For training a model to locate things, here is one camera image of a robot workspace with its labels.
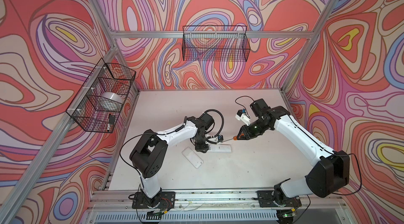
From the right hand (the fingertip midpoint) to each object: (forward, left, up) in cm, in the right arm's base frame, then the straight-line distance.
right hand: (242, 140), depth 78 cm
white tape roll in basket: (+12, +61, +19) cm, 66 cm away
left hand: (+4, +18, -10) cm, 21 cm away
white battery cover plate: (-3, +25, -14) cm, 29 cm away
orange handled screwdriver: (+1, +4, 0) cm, 4 cm away
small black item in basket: (+7, +62, +13) cm, 64 cm away
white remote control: (+1, +10, -11) cm, 15 cm away
